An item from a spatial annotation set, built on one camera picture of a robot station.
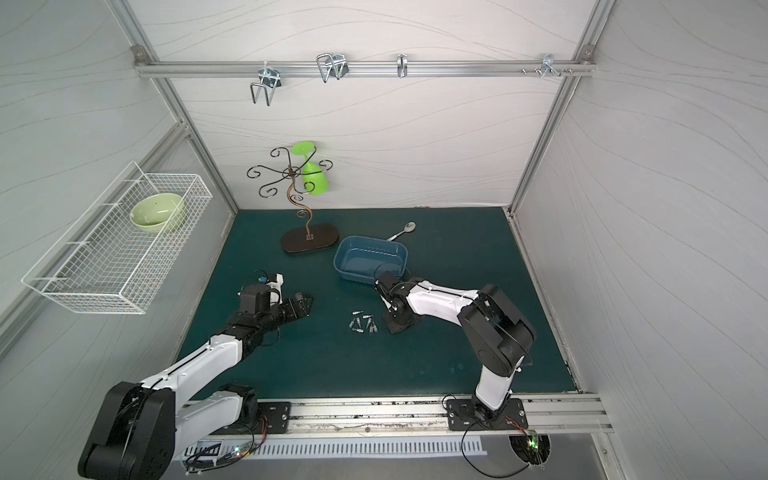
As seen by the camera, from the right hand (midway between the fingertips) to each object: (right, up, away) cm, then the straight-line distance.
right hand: (397, 322), depth 90 cm
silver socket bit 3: (-14, 0, -1) cm, 14 cm away
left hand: (-28, +7, -3) cm, 29 cm away
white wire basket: (-66, +23, -22) cm, 73 cm away
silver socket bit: (-12, +3, +1) cm, 13 cm away
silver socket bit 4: (-7, -1, -2) cm, 8 cm away
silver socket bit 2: (-9, +2, 0) cm, 9 cm away
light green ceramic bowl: (-61, +33, -17) cm, 71 cm away
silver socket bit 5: (-12, -2, -2) cm, 12 cm away
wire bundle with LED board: (-45, -26, -20) cm, 56 cm away
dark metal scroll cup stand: (-28, +26, +21) cm, 44 cm away
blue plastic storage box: (-12, +18, +16) cm, 27 cm away
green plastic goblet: (-27, +46, +7) cm, 54 cm away
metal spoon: (+5, +30, +24) cm, 39 cm away
